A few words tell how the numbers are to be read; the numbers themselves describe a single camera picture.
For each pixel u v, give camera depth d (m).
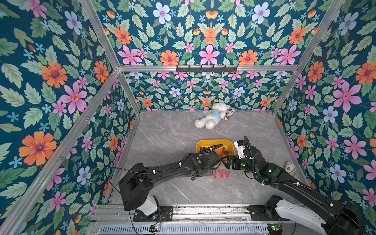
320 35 0.76
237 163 0.68
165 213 0.74
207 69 0.93
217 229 0.70
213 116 1.06
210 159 0.62
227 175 0.86
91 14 0.70
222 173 0.88
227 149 0.98
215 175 0.86
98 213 0.76
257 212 0.72
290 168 0.86
